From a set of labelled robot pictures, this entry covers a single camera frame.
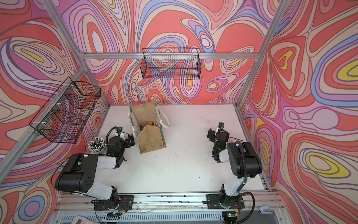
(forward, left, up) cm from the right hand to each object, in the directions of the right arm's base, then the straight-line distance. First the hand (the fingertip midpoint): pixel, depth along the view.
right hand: (218, 132), depth 96 cm
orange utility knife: (+11, +49, -1) cm, 50 cm away
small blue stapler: (-46, -16, -5) cm, 49 cm away
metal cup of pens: (-14, +74, +12) cm, 76 cm away
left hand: (-2, +63, +2) cm, 63 cm away
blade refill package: (-5, -11, -4) cm, 12 cm away
